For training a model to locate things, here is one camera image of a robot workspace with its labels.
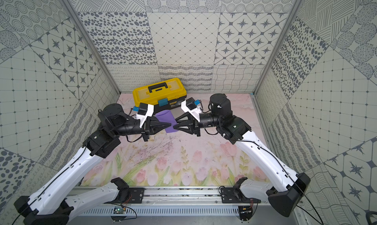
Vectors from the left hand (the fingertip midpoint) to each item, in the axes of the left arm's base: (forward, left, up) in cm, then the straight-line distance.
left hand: (169, 119), depth 55 cm
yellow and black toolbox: (+37, +10, -24) cm, 45 cm away
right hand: (0, -2, -4) cm, 5 cm away
